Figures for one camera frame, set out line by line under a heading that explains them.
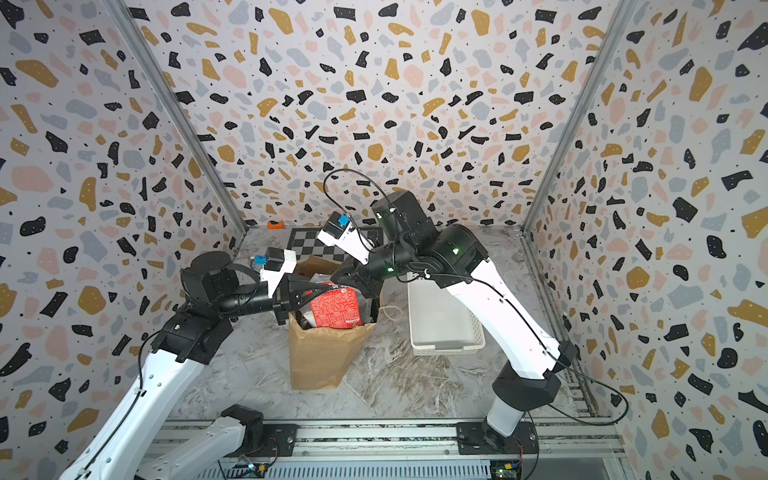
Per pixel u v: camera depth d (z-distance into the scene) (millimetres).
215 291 469
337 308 627
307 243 1123
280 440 736
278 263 493
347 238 462
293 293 542
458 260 390
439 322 940
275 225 1229
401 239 418
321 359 714
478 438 743
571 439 762
